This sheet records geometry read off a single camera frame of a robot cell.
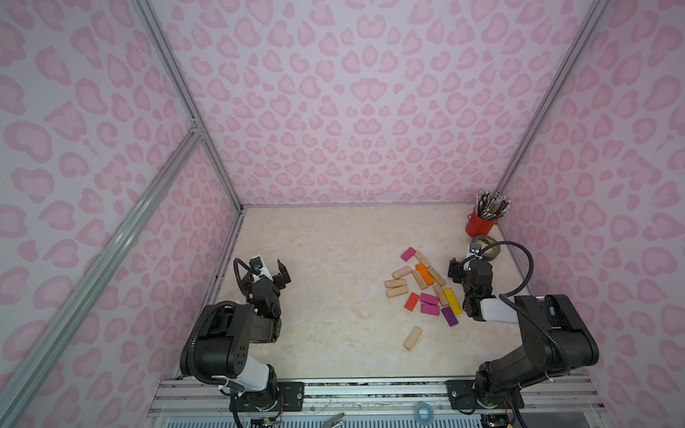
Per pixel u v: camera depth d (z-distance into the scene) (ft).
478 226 3.54
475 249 2.67
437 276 3.19
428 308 2.97
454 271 2.88
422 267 3.30
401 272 3.22
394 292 3.05
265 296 2.25
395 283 3.12
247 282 2.62
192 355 1.37
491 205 3.21
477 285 2.37
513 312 1.63
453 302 2.97
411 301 2.98
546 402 2.37
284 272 2.76
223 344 1.51
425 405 2.36
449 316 2.89
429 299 3.02
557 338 1.45
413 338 2.75
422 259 3.33
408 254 3.40
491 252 3.39
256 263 2.50
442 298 2.96
